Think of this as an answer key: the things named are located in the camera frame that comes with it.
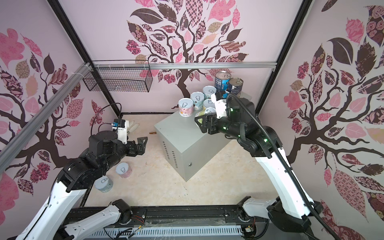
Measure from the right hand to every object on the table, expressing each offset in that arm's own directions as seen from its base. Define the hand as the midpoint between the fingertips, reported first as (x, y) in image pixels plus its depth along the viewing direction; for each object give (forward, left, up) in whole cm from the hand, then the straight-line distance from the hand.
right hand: (204, 115), depth 57 cm
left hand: (-4, +29, -11) cm, 31 cm away
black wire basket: (+47, +52, -10) cm, 71 cm away
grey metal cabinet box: (-9, +6, -11) cm, 16 cm away
